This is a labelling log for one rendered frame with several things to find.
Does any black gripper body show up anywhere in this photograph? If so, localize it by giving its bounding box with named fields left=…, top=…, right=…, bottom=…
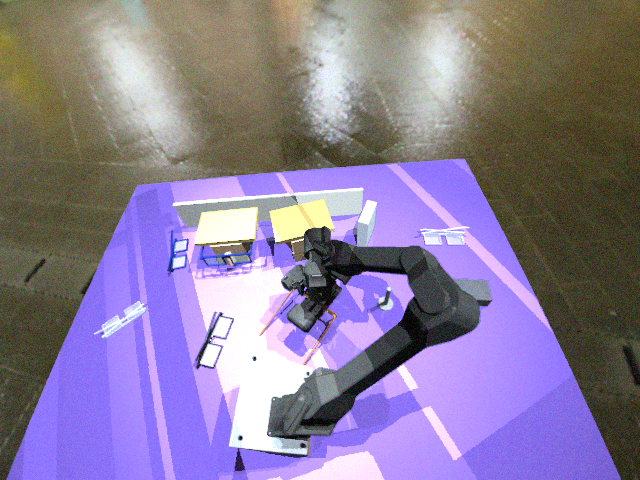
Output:
left=286, top=270, right=352, bottom=333

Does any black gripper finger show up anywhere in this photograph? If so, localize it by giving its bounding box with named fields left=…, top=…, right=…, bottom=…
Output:
left=300, top=298, right=326, bottom=320
left=326, top=286, right=342, bottom=306

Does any yellow flat block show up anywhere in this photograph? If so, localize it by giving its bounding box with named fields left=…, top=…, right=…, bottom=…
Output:
left=195, top=207, right=258, bottom=256

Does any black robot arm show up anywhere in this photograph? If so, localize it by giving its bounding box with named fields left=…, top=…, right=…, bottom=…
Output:
left=267, top=226, right=481, bottom=439

